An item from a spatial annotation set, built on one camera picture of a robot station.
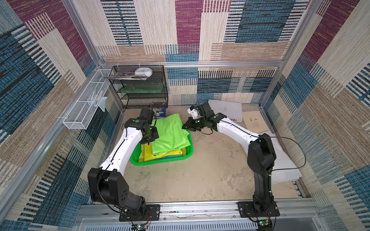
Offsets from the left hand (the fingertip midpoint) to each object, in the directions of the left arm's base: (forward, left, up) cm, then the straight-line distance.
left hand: (152, 137), depth 83 cm
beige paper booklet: (+23, -71, -16) cm, 76 cm away
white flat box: (+30, -55, -12) cm, 64 cm away
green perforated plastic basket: (-6, +12, -10) cm, 16 cm away
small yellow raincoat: (-6, +4, -8) cm, 11 cm away
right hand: (+6, -16, +2) cm, 17 cm away
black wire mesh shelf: (+42, +13, +4) cm, 44 cm away
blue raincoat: (-7, -9, -11) cm, 16 cm away
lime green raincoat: (+2, -11, -1) cm, 11 cm away
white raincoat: (-8, -78, -14) cm, 80 cm away
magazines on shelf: (+35, +17, +18) cm, 43 cm away
